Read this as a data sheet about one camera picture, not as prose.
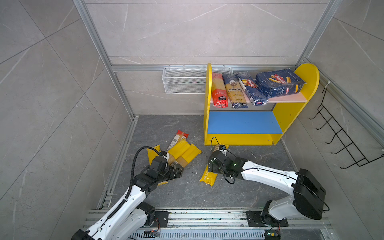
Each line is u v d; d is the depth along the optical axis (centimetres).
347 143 64
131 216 58
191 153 96
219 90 72
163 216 75
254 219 73
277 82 72
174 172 70
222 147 75
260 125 88
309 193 41
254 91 70
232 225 73
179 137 104
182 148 97
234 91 73
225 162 62
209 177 84
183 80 101
